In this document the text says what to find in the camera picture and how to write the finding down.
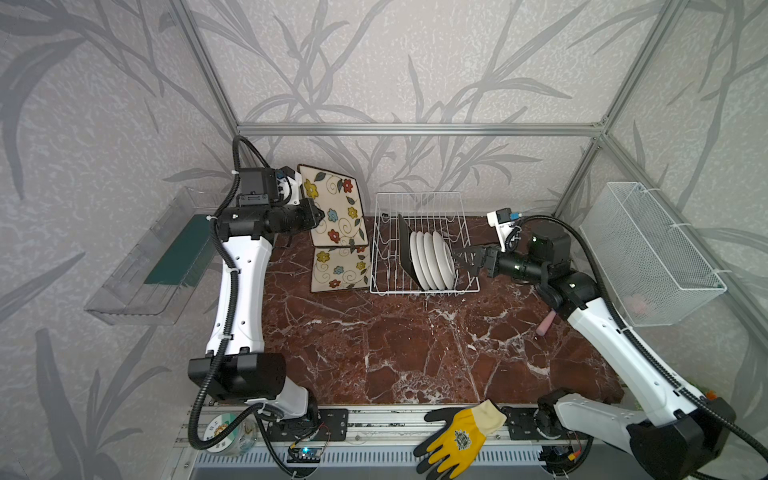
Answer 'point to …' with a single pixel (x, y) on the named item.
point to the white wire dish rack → (421, 245)
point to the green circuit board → (307, 454)
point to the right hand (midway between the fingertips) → (462, 242)
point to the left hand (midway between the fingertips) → (327, 202)
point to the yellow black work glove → (451, 450)
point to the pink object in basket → (635, 303)
